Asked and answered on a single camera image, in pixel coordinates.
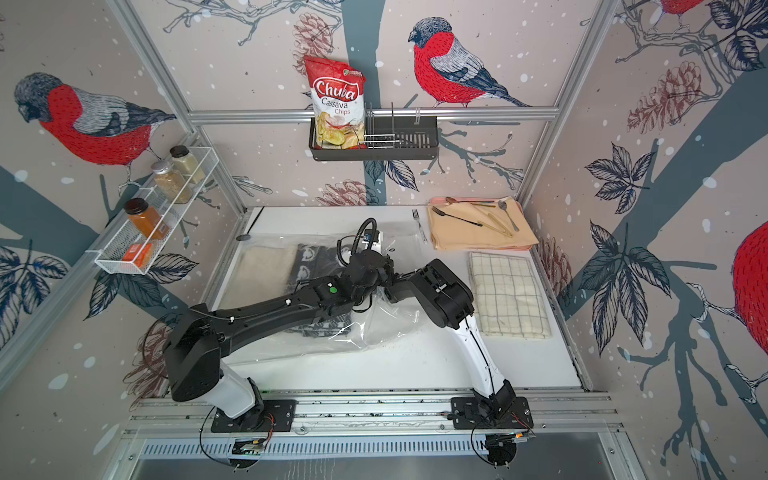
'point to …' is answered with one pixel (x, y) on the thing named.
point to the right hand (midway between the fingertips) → (329, 288)
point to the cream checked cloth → (508, 299)
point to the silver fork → (417, 217)
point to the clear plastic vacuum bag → (385, 324)
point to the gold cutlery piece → (494, 227)
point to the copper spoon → (450, 200)
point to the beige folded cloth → (262, 273)
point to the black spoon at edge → (246, 237)
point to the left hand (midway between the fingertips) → (398, 255)
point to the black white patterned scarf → (313, 262)
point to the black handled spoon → (441, 213)
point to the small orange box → (139, 254)
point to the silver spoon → (503, 204)
